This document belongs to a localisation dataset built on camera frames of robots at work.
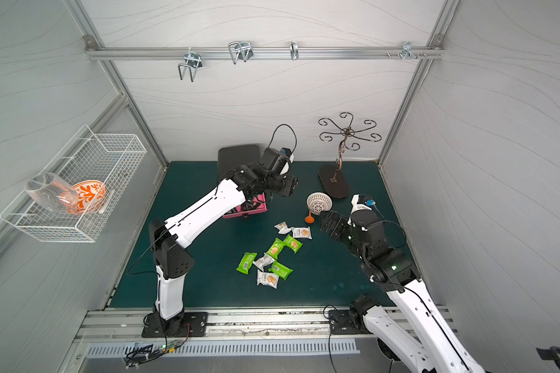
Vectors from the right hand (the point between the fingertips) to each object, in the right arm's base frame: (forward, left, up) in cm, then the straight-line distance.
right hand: (332, 216), depth 70 cm
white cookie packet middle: (-6, +23, -24) cm, 34 cm away
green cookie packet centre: (0, +19, -24) cm, 31 cm away
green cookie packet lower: (-9, +16, -24) cm, 31 cm away
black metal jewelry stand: (+36, -7, -24) cm, 44 cm away
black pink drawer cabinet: (+34, +42, -10) cm, 55 cm away
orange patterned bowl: (0, +72, +8) cm, 72 cm away
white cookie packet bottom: (-12, +21, -24) cm, 34 cm away
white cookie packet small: (+8, +17, -23) cm, 29 cm away
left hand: (+13, +13, 0) cm, 19 cm away
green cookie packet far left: (-7, +29, -23) cm, 38 cm away
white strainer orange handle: (+22, +2, -25) cm, 34 cm away
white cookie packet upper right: (+7, +9, -24) cm, 27 cm away
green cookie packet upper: (+2, +12, -25) cm, 28 cm away
